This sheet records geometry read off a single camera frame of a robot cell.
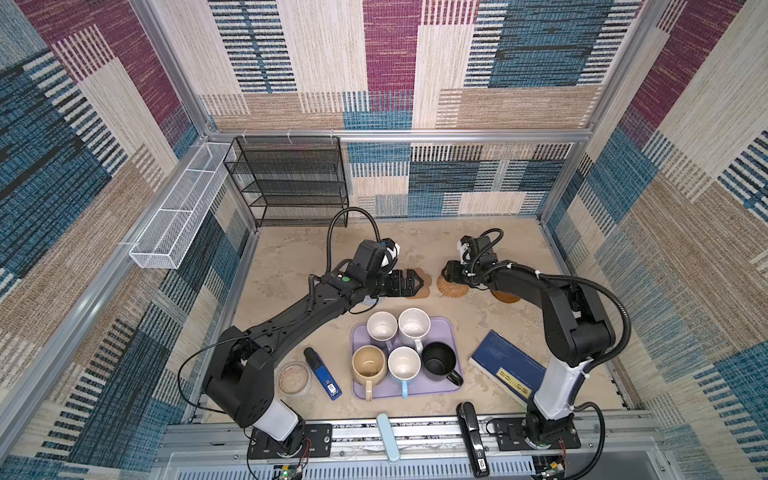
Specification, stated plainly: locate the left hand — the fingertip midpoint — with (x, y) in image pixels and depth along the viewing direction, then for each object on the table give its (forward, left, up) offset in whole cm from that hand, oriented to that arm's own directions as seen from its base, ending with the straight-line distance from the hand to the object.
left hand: (413, 279), depth 80 cm
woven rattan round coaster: (+8, -14, -18) cm, 24 cm away
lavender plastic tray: (-6, -10, -19) cm, 22 cm away
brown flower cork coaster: (+9, -6, -20) cm, 23 cm away
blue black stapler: (-18, +25, -17) cm, 35 cm away
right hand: (+11, -14, -14) cm, 22 cm away
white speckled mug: (-5, -1, -17) cm, 18 cm away
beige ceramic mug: (-17, +12, -18) cm, 27 cm away
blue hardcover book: (-17, -27, -19) cm, 37 cm away
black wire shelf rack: (+44, +41, -2) cm, 60 cm away
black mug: (-16, -7, -18) cm, 25 cm away
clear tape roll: (-19, +33, -20) cm, 42 cm away
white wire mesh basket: (+16, +75, -2) cm, 76 cm away
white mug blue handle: (-16, +2, -17) cm, 24 cm away
